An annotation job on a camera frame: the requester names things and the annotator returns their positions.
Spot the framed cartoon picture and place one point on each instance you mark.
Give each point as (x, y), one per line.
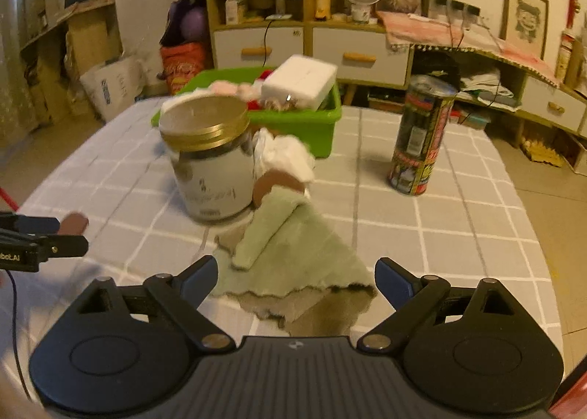
(523, 18)

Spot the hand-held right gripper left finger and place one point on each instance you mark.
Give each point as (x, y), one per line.
(202, 273)

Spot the white paper bag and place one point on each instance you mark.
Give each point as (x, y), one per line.
(112, 89)

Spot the pale green cloth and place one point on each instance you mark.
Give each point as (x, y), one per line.
(293, 254)

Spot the brown round coaster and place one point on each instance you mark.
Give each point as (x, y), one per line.
(75, 223)

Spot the white sponge block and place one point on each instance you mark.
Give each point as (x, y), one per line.
(298, 80)

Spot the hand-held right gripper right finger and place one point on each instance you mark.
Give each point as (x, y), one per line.
(393, 280)

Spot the grey checkered tablecloth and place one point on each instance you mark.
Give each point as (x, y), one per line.
(458, 240)

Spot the checkered lace-trimmed pouch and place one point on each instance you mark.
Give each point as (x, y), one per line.
(276, 103)

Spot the white cloth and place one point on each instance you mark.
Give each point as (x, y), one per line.
(289, 158)

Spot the red chair frame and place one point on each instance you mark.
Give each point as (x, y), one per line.
(8, 199)

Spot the basket of small round items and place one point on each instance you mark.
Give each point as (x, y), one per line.
(543, 151)

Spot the pink plush toy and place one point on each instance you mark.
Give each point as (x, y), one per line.
(224, 88)

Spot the orange printed bag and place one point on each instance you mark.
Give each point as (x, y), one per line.
(183, 68)

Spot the white box with green print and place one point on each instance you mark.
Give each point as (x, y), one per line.
(236, 6)

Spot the wall power strip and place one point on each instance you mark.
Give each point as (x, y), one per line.
(454, 5)

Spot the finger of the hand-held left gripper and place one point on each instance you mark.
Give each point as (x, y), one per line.
(32, 223)
(64, 246)

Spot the purple ball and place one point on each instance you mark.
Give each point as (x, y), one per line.
(195, 25)

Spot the wooden shelf cabinet with drawers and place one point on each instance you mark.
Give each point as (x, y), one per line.
(284, 41)

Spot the low wooden cabinet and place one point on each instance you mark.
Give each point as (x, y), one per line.
(545, 103)

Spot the black bag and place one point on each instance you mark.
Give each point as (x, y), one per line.
(433, 62)

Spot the green plastic bin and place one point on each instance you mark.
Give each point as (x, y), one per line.
(316, 125)

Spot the pink fringed runner cloth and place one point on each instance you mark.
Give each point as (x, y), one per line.
(412, 27)

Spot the glass jar with gold lid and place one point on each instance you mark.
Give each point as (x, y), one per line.
(211, 180)

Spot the white and red santa plush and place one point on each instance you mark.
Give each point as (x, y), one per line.
(253, 105)

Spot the dark drink can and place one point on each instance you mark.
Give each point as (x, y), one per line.
(417, 139)

